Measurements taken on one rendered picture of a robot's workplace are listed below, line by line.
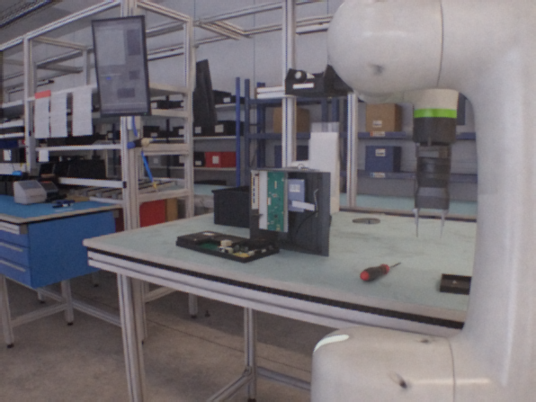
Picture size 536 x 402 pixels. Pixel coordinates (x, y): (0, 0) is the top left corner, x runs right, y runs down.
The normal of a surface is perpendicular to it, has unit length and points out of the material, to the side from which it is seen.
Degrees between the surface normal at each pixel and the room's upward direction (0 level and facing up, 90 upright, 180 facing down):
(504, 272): 81
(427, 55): 117
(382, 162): 90
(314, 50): 90
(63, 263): 90
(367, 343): 7
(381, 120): 90
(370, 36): 100
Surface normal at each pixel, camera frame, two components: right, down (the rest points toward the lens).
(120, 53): -0.11, 0.32
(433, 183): -0.49, 0.25
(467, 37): -0.30, 0.22
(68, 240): 0.85, 0.07
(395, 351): -0.03, -0.94
